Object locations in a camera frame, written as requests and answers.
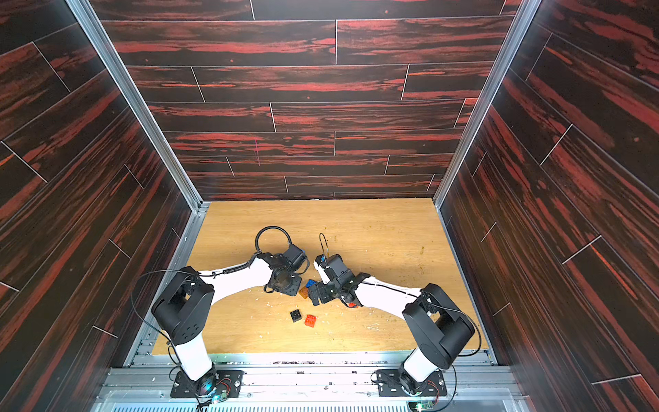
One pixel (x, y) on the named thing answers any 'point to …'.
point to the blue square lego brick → (310, 282)
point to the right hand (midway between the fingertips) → (325, 285)
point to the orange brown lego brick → (304, 291)
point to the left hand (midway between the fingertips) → (295, 290)
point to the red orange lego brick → (310, 320)
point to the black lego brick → (295, 316)
